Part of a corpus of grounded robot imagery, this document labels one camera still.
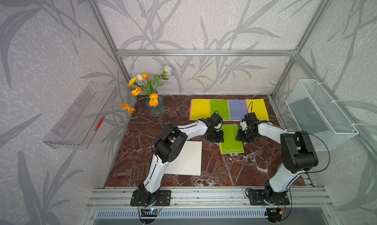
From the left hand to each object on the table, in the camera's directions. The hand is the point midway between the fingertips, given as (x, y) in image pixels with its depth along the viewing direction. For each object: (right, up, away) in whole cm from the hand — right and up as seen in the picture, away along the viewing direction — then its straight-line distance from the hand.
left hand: (223, 141), depth 92 cm
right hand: (+10, +1, +4) cm, 11 cm away
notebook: (-15, +21, +20) cm, 32 cm away
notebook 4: (+5, -3, +2) cm, 6 cm away
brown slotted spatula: (-50, -15, -10) cm, 53 cm away
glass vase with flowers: (-51, +35, +1) cm, 61 cm away
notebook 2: (+3, +23, +21) cm, 31 cm away
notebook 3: (-21, -10, -8) cm, 25 cm away
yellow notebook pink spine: (+32, +23, +26) cm, 47 cm away
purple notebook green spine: (+13, +20, +19) cm, 30 cm away
